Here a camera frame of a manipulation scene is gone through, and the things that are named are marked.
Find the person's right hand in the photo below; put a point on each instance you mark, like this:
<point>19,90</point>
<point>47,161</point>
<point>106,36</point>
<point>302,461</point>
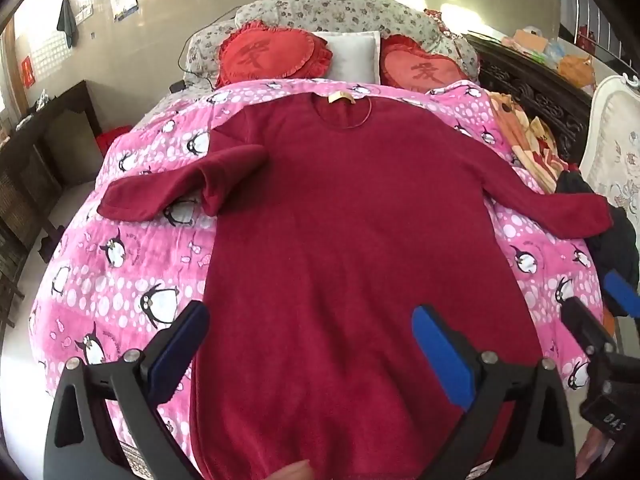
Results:
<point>592,455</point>

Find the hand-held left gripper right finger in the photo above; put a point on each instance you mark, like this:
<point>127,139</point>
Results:
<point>442,355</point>

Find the metal railing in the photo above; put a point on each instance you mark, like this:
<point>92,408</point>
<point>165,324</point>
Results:
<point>595,10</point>

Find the black garment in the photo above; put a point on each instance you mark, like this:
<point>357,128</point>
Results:
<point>617,240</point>

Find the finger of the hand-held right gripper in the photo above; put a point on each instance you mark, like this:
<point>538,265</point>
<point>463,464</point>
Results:
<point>587,327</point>
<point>622,292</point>

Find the dark wooden cabinet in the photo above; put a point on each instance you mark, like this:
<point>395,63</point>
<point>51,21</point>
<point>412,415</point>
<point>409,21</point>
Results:
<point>40,160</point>

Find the small black device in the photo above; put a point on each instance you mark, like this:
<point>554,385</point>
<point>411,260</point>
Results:
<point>176,86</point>

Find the white upholstered chair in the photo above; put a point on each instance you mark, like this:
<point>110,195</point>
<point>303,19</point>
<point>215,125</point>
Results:
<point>615,135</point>

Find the orange plastic bag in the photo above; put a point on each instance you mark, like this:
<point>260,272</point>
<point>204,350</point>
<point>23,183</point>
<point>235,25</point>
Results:
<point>575,72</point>

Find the white square pillow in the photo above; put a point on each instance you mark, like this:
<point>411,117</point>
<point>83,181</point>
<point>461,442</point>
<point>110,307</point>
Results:
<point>352,57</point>

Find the orange patterned cloth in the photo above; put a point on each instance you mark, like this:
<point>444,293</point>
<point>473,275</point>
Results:
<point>530,140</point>

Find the pink penguin print blanket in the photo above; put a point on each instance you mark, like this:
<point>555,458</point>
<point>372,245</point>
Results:
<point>125,260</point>

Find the red heart-shaped pillow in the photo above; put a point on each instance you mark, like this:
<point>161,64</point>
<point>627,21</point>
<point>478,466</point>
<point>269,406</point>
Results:
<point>272,52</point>
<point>425,65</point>

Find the red bag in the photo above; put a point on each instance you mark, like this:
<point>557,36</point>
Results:
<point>107,141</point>

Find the red wall sign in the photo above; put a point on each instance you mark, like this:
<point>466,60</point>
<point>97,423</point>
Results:
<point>27,71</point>

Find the dark red fleece sweater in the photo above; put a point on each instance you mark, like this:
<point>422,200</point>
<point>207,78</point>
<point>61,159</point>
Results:
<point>325,220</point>

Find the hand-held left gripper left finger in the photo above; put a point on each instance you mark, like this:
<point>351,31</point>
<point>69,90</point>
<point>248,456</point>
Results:
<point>175,355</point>

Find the dark hanging cloth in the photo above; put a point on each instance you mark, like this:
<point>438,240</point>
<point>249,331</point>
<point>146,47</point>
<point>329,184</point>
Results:
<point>66,22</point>

